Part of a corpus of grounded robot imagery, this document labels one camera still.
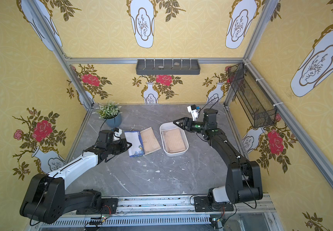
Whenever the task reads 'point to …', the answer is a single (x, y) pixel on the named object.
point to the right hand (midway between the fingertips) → (176, 125)
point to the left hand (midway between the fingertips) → (134, 143)
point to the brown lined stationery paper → (173, 140)
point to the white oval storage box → (170, 125)
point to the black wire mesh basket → (259, 107)
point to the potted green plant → (110, 111)
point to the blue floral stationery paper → (137, 148)
